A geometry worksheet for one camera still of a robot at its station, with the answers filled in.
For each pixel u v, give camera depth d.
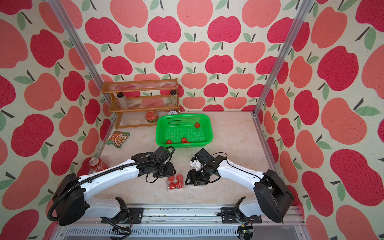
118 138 1.03
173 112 1.11
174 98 1.01
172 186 0.82
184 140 1.01
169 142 1.01
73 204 0.40
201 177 0.70
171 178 0.84
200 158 0.69
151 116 1.12
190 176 0.72
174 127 1.11
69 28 0.77
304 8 0.70
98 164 0.82
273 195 0.41
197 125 1.10
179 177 0.87
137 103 1.15
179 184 0.81
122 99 0.98
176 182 0.82
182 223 0.74
